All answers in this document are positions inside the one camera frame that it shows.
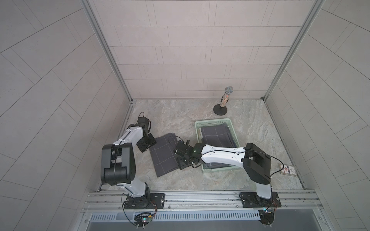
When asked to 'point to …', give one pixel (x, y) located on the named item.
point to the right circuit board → (266, 218)
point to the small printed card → (288, 169)
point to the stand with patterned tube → (221, 109)
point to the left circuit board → (142, 219)
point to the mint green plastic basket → (201, 123)
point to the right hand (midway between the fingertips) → (181, 164)
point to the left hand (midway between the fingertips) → (153, 143)
